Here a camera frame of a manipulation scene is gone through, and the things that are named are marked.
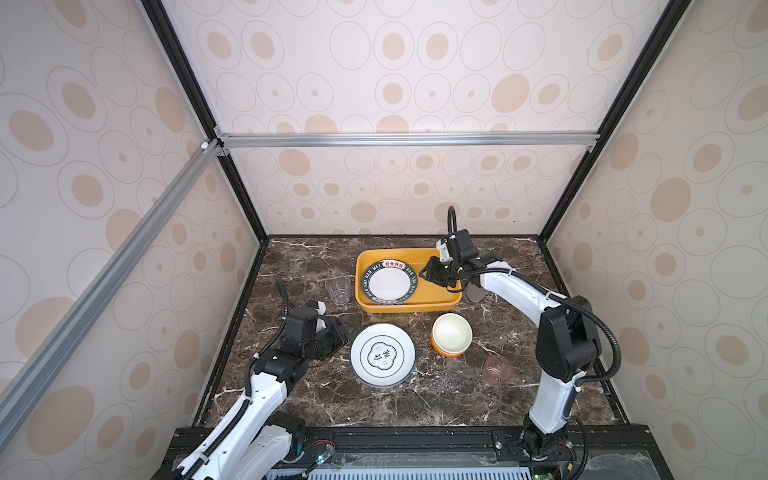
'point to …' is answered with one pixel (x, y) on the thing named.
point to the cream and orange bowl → (451, 334)
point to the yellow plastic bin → (428, 297)
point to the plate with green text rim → (389, 282)
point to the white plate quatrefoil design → (383, 355)
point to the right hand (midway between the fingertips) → (421, 273)
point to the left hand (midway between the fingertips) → (363, 327)
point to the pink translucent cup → (497, 370)
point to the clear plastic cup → (340, 288)
